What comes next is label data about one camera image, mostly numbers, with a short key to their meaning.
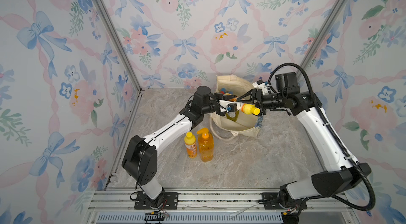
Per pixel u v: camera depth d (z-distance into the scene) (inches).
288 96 20.9
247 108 24.2
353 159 15.7
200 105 23.9
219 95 26.6
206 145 30.5
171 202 29.0
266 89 25.6
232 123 39.3
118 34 35.5
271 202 28.5
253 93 23.8
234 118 39.3
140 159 18.3
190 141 28.6
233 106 23.8
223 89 38.4
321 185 19.2
